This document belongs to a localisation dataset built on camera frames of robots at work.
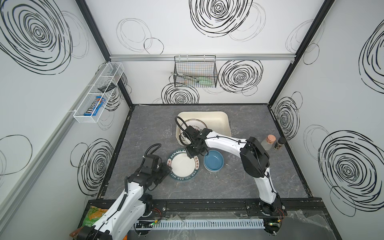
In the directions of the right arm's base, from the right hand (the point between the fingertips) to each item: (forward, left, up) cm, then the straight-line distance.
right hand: (188, 154), depth 89 cm
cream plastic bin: (+27, -21, -3) cm, 35 cm away
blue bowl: (-5, -15, +2) cm, 16 cm away
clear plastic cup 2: (+19, +16, -1) cm, 25 cm away
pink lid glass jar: (+6, -48, +3) cm, 48 cm away
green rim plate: (-8, +2, -1) cm, 9 cm away
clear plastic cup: (+23, -32, -3) cm, 39 cm away
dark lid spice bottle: (+7, -56, +4) cm, 56 cm away
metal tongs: (+33, -1, +31) cm, 46 cm away
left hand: (-9, +9, -1) cm, 13 cm away
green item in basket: (+32, -10, +30) cm, 45 cm away
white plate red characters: (+26, -4, -3) cm, 26 cm away
